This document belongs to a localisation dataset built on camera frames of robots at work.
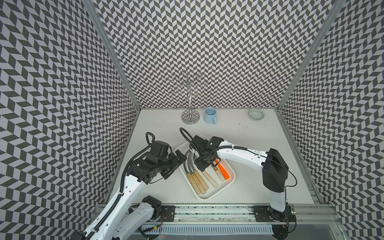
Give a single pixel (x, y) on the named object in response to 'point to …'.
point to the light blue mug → (210, 115)
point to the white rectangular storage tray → (213, 191)
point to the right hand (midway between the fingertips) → (203, 166)
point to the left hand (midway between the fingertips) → (181, 165)
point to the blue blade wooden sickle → (216, 169)
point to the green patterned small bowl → (255, 114)
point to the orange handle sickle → (224, 172)
